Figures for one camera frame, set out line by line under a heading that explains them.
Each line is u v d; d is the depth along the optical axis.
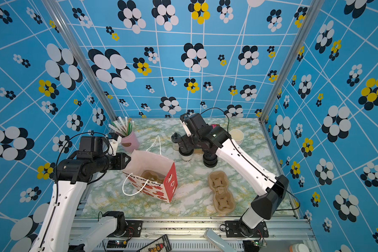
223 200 0.80
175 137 0.96
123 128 0.96
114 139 0.60
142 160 0.76
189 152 0.89
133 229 0.73
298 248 0.63
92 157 0.49
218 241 0.67
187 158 0.94
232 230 0.72
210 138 0.47
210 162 0.94
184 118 0.63
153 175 0.86
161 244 0.69
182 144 0.64
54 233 0.37
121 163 0.59
